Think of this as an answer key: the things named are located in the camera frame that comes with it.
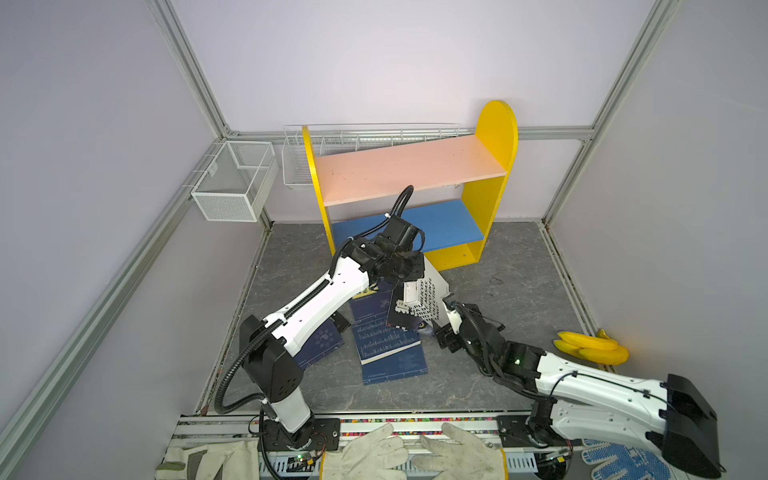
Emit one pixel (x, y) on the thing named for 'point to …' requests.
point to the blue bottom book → (406, 363)
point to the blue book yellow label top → (372, 305)
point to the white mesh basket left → (237, 182)
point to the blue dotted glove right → (624, 459)
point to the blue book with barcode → (378, 340)
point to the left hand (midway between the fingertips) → (423, 275)
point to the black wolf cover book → (407, 320)
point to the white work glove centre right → (466, 459)
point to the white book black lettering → (424, 297)
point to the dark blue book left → (319, 338)
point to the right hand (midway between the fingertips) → (448, 315)
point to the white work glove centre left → (376, 454)
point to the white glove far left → (239, 460)
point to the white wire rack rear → (329, 140)
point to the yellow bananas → (599, 348)
